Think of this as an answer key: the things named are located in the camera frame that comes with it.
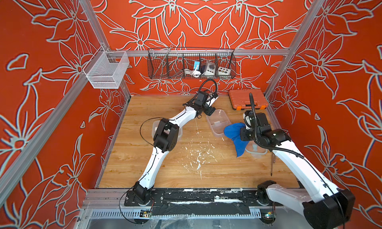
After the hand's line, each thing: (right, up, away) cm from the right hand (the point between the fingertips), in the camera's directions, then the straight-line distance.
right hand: (239, 130), depth 79 cm
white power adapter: (-14, +37, +12) cm, 41 cm away
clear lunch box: (-7, +3, +25) cm, 26 cm away
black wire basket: (-41, +43, +20) cm, 63 cm away
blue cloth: (-3, -1, +1) cm, 4 cm away
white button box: (-5, +36, +15) cm, 39 cm away
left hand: (-12, +15, +23) cm, 30 cm away
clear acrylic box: (-81, +37, +14) cm, 90 cm away
